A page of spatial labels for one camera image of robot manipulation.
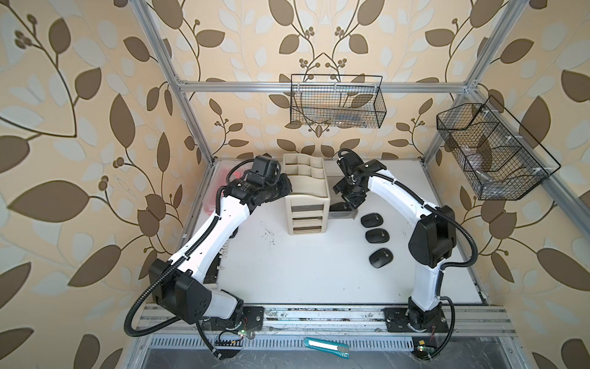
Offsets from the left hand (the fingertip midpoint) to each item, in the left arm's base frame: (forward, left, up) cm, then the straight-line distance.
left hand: (288, 182), depth 77 cm
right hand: (+4, -19, -14) cm, 24 cm away
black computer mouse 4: (-16, -35, -25) cm, 46 cm away
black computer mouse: (0, -19, -15) cm, 24 cm away
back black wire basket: (+39, -19, +8) cm, 44 cm away
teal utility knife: (-44, -14, -26) cm, 53 cm away
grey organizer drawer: (-2, -18, -17) cm, 25 cm away
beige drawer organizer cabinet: (-4, -7, -8) cm, 12 cm away
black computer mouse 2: (0, -34, -25) cm, 42 cm away
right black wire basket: (+3, -69, +8) cm, 69 cm away
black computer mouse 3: (-7, -35, -24) cm, 43 cm away
